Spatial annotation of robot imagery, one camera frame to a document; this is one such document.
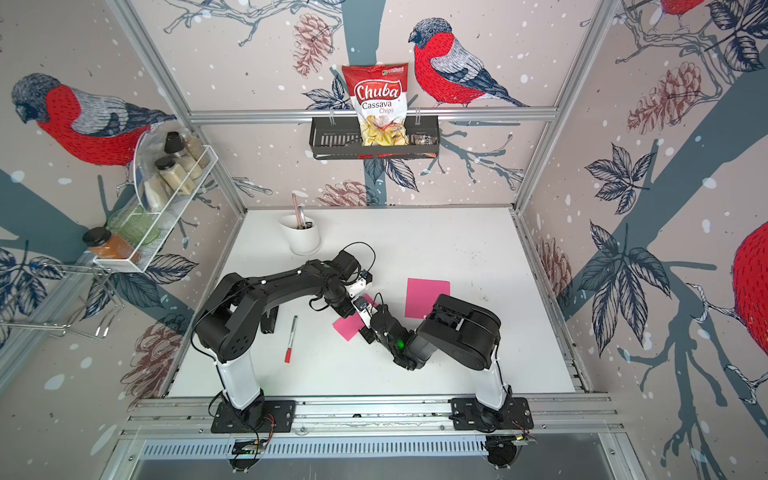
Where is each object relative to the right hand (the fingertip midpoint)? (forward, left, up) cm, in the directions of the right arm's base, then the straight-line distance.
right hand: (361, 309), depth 91 cm
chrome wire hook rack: (-16, +54, +35) cm, 66 cm away
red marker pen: (-14, +20, -1) cm, 24 cm away
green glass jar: (+4, +52, +34) cm, 62 cm away
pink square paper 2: (+7, -19, -2) cm, 21 cm away
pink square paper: (-4, +3, -3) cm, 6 cm away
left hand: (+1, +2, 0) cm, 2 cm away
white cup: (+22, +23, +6) cm, 32 cm away
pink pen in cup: (+31, +25, +12) cm, 42 cm away
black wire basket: (+44, +9, +33) cm, 55 cm away
